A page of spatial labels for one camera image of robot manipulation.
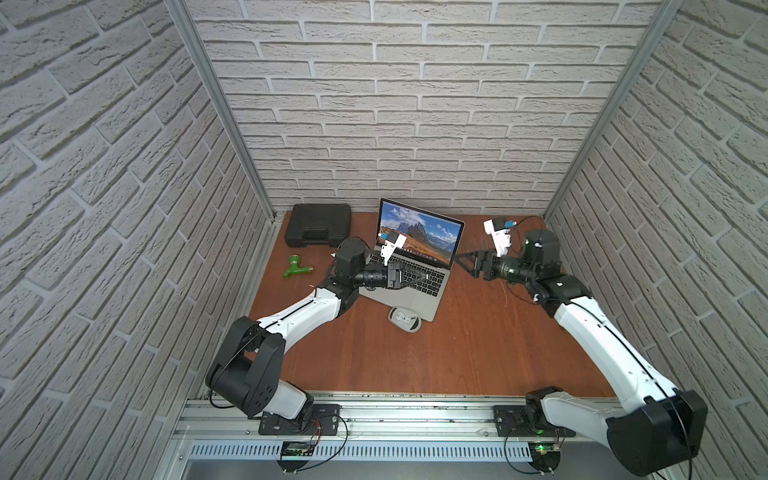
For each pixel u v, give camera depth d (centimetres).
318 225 111
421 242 100
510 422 73
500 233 66
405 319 88
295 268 103
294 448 72
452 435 73
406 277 71
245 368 43
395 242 71
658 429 38
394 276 67
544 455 71
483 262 65
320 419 73
